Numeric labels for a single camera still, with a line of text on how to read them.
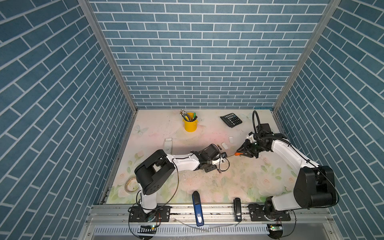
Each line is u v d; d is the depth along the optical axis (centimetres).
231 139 103
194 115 102
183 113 96
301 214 76
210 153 71
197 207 72
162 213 73
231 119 112
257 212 74
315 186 43
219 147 99
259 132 71
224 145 101
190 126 104
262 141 65
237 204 74
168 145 99
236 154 85
